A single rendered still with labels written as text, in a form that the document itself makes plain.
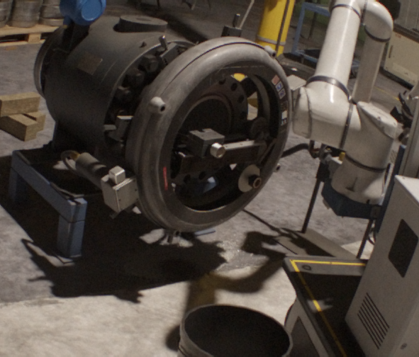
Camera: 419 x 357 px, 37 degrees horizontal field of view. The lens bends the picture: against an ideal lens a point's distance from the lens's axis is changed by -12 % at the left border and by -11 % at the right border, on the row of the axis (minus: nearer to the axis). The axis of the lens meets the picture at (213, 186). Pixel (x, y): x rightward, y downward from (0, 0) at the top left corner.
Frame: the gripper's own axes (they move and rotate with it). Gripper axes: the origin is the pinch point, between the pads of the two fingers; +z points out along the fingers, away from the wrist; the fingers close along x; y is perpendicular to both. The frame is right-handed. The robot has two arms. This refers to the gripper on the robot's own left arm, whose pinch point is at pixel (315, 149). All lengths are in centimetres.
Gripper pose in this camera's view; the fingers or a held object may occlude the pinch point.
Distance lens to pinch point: 312.0
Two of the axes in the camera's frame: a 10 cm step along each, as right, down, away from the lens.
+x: -6.8, -4.2, 6.0
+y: 7.0, -1.2, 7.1
